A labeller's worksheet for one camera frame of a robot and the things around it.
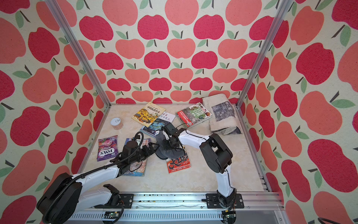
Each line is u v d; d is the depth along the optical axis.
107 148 0.93
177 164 0.86
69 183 0.44
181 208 0.73
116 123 1.01
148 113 1.15
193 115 1.11
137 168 0.75
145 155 0.77
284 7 0.69
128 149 0.66
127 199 0.75
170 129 0.76
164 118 1.11
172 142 0.79
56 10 0.71
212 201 0.73
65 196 0.42
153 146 0.78
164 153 0.88
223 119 1.03
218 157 0.50
